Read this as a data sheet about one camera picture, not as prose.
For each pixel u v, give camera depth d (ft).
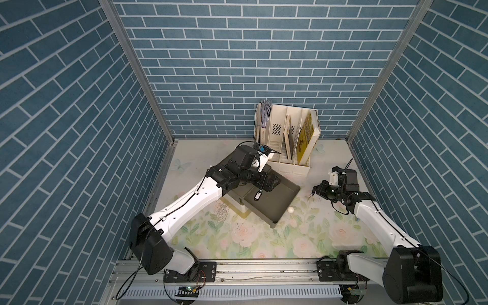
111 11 2.30
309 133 3.00
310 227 2.84
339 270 2.24
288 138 3.23
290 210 2.38
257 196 2.59
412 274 1.33
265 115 2.97
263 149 2.13
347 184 2.15
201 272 2.40
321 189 2.47
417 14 2.36
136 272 1.44
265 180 2.07
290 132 3.15
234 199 2.59
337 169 2.58
